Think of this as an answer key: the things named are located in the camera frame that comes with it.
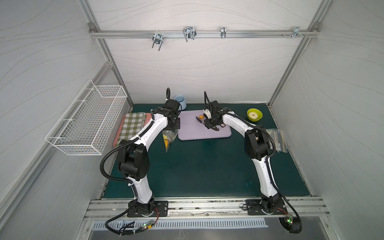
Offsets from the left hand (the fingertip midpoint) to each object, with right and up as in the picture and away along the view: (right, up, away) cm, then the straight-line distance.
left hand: (174, 126), depth 89 cm
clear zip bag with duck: (-2, -5, -5) cm, 8 cm away
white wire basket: (-38, +1, -21) cm, 43 cm away
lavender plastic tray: (+10, -3, +15) cm, 18 cm away
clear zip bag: (+68, -7, +10) cm, 69 cm away
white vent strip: (-7, -45, -20) cm, 50 cm away
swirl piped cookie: (+17, +6, +22) cm, 28 cm away
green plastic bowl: (+57, +7, +21) cm, 62 cm away
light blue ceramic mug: (+3, +19, +24) cm, 31 cm away
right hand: (+23, +2, +13) cm, 26 cm away
